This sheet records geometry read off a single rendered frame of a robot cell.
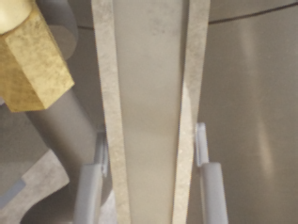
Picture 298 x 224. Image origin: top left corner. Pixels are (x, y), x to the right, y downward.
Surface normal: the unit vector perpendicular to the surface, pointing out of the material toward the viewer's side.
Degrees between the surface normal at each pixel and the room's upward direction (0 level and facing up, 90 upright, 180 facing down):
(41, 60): 0
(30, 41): 0
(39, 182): 0
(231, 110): 57
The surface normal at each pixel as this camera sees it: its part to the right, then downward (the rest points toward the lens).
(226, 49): -0.14, 0.70
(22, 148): 0.72, 0.29
